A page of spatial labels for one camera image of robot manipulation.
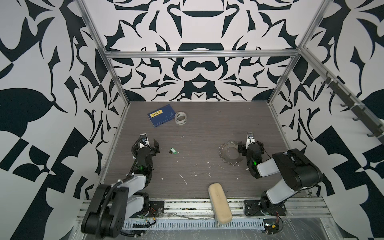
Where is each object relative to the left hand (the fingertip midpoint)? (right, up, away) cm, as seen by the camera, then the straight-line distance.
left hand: (144, 139), depth 86 cm
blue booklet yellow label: (+4, +14, +25) cm, 29 cm away
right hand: (+64, -1, +7) cm, 64 cm away
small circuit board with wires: (+64, -38, -15) cm, 76 cm away
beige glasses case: (+40, -29, -13) cm, 51 cm away
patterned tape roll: (+19, +12, +23) cm, 32 cm away
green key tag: (+15, -8, +8) cm, 19 cm away
